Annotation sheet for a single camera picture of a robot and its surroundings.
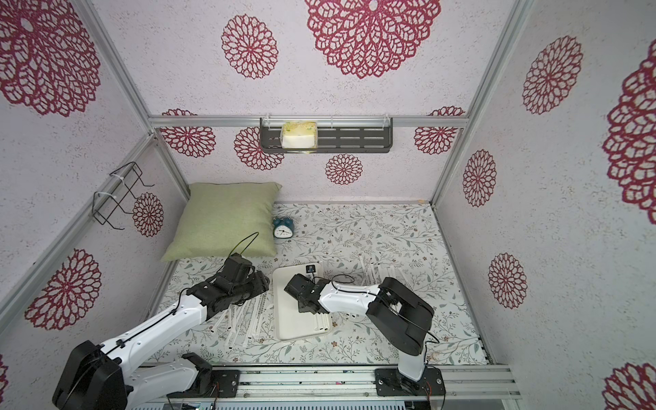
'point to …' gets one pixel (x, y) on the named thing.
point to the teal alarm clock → (283, 228)
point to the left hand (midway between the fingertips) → (263, 284)
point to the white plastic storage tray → (290, 323)
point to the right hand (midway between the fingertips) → (306, 298)
